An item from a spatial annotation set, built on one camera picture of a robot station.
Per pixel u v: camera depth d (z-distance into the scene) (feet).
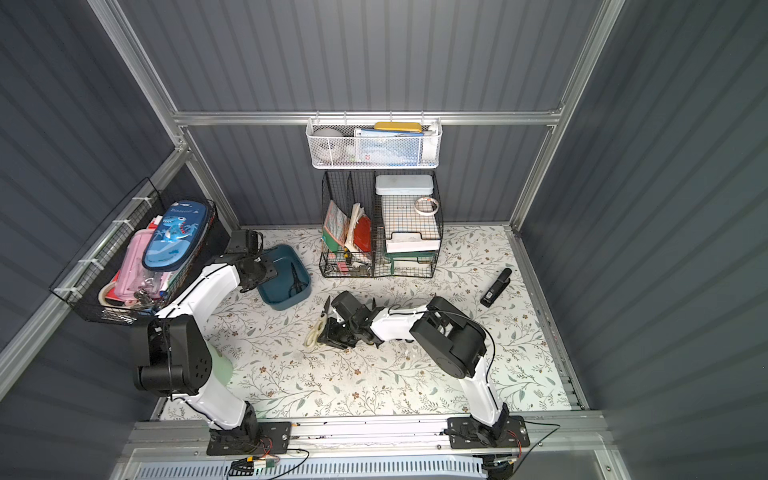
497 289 3.26
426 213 3.17
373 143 2.84
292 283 3.38
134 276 2.23
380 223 3.35
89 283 2.03
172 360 1.52
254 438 2.23
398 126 2.92
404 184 3.36
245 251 2.34
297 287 3.35
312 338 2.95
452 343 1.70
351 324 2.37
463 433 2.42
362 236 3.45
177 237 2.27
